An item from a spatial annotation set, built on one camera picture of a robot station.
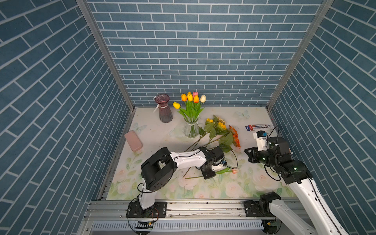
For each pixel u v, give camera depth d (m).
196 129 0.98
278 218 0.60
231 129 1.00
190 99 0.85
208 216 0.73
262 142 0.65
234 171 0.85
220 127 1.02
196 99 0.83
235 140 0.94
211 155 0.69
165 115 1.06
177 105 0.83
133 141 0.99
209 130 1.04
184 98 0.85
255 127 1.08
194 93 0.87
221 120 1.05
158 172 0.48
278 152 0.53
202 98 0.85
